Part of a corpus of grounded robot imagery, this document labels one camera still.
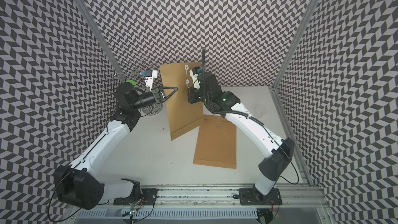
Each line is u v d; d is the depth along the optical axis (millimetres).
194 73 600
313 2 725
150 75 611
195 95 623
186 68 680
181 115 677
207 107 530
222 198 741
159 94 589
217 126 980
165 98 628
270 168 403
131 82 847
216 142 912
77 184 386
